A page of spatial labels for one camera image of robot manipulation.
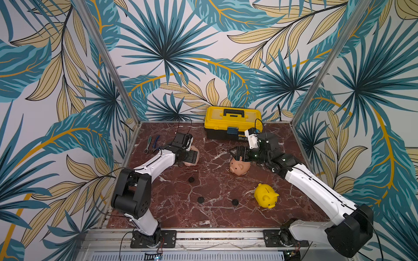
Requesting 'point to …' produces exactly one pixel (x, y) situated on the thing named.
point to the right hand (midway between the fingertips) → (236, 150)
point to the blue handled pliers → (154, 148)
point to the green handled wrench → (146, 150)
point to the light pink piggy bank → (192, 148)
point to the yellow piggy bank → (265, 196)
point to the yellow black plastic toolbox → (227, 123)
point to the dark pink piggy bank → (239, 167)
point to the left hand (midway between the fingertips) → (189, 156)
